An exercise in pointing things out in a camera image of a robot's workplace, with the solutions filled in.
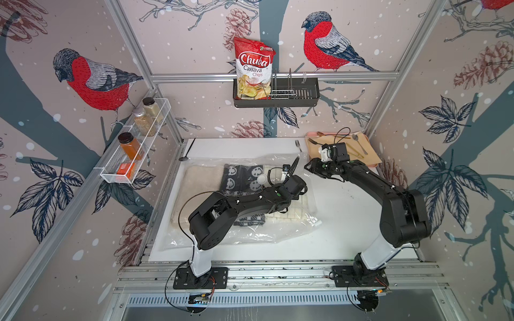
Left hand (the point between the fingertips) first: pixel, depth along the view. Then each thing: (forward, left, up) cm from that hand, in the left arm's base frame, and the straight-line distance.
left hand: (296, 183), depth 89 cm
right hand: (+8, -6, +2) cm, 10 cm away
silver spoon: (+40, -42, -10) cm, 59 cm away
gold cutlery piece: (+24, -40, -9) cm, 47 cm away
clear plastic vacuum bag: (+8, +49, -8) cm, 51 cm away
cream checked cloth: (-10, -1, -7) cm, 12 cm away
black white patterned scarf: (+5, +26, -6) cm, 28 cm away
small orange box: (-8, +62, +23) cm, 66 cm away
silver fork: (+33, -6, -10) cm, 35 cm away
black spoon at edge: (+22, +60, -9) cm, 64 cm away
